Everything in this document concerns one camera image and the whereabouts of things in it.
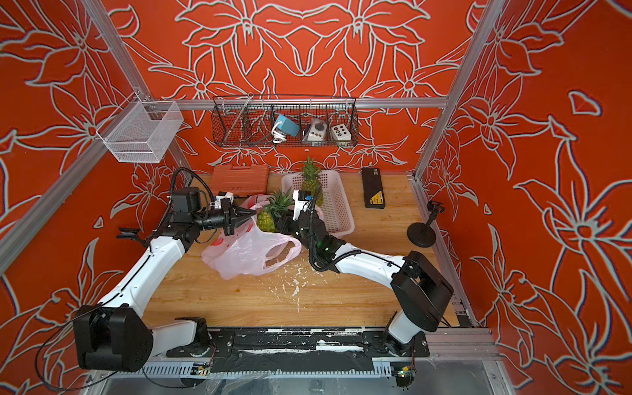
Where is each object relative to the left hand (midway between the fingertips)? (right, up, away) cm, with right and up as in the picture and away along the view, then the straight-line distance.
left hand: (255, 211), depth 73 cm
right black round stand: (+62, -11, +22) cm, 66 cm away
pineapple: (+3, -2, +3) cm, 5 cm away
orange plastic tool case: (-17, +12, +42) cm, 47 cm away
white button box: (+28, +30, +22) cm, 47 cm away
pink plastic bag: (-1, -12, -3) cm, 12 cm away
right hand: (+4, 0, +3) cm, 4 cm away
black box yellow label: (+45, +8, +39) cm, 60 cm away
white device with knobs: (+19, +29, +19) cm, 39 cm away
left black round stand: (-37, -7, -1) cm, 38 cm away
